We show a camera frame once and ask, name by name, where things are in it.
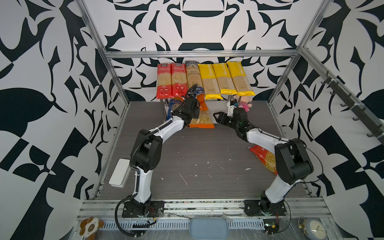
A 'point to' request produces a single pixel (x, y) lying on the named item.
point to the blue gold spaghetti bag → (194, 76)
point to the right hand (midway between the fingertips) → (217, 113)
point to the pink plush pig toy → (244, 102)
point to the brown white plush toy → (89, 226)
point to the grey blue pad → (209, 228)
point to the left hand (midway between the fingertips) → (194, 104)
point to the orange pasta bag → (204, 121)
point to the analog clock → (314, 228)
